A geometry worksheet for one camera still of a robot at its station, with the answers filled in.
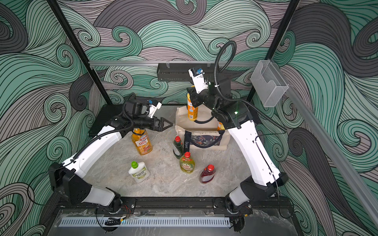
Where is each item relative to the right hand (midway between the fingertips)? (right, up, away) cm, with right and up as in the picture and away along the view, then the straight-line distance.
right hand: (190, 86), depth 60 cm
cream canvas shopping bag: (+8, -23, +23) cm, 34 cm away
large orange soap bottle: (-27, -27, +21) cm, 43 cm away
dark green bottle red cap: (-6, -31, +21) cm, 38 cm away
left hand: (-11, -15, +13) cm, 23 cm away
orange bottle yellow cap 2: (+19, -19, +22) cm, 35 cm away
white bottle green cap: (-26, -41, +13) cm, 50 cm away
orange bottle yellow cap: (+1, -10, +8) cm, 13 cm away
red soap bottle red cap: (+9, -40, +9) cm, 42 cm away
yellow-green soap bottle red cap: (-1, -38, +17) cm, 42 cm away
